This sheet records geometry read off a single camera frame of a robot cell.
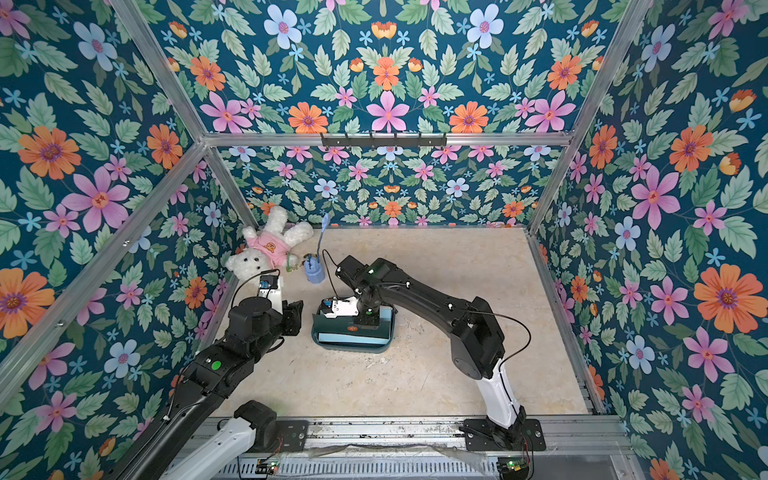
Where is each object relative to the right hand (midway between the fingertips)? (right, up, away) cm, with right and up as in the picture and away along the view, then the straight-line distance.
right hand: (362, 316), depth 83 cm
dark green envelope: (-4, -3, -1) cm, 5 cm away
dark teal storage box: (-1, -11, +5) cm, 12 cm away
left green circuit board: (-22, -34, -11) cm, 43 cm away
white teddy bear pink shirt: (-37, +19, +21) cm, 46 cm away
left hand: (-15, +5, -9) cm, 18 cm away
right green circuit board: (+39, -34, -10) cm, 53 cm away
